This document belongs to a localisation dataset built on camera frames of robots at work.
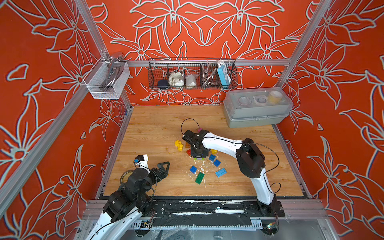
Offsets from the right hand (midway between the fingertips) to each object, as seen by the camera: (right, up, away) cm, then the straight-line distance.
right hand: (193, 156), depth 89 cm
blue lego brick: (+11, -1, 0) cm, 11 cm away
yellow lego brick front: (-9, +5, +5) cm, 11 cm away
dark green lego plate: (+3, -11, -7) cm, 13 cm away
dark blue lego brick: (+14, -3, -2) cm, 15 cm away
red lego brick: (-3, +3, +1) cm, 4 cm away
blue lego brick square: (0, -6, -4) cm, 8 cm away
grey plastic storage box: (+43, +31, +9) cm, 54 cm away
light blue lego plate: (+16, -8, -4) cm, 18 cm away
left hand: (-15, 0, -17) cm, 23 cm away
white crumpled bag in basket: (-11, +49, +3) cm, 50 cm away
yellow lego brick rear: (-10, +7, +6) cm, 13 cm away
